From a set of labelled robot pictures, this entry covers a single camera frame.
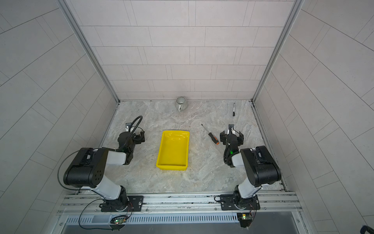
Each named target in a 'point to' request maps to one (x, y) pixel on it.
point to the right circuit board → (245, 219)
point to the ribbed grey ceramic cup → (181, 103)
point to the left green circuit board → (119, 221)
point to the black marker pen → (233, 113)
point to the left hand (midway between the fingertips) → (137, 129)
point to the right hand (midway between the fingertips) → (232, 129)
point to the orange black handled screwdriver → (213, 138)
